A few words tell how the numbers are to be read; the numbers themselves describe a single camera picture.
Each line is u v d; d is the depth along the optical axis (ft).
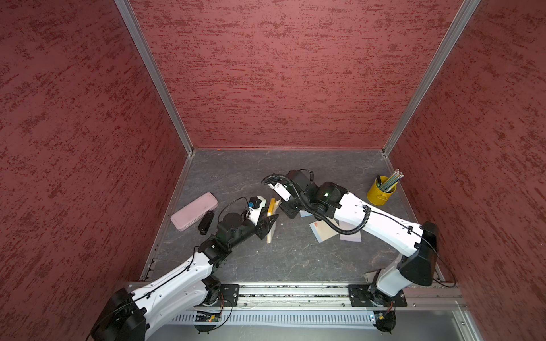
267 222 2.24
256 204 2.11
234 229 1.92
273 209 2.42
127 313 1.46
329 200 1.62
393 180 2.95
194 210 3.17
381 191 3.02
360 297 2.43
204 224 2.86
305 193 1.76
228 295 2.43
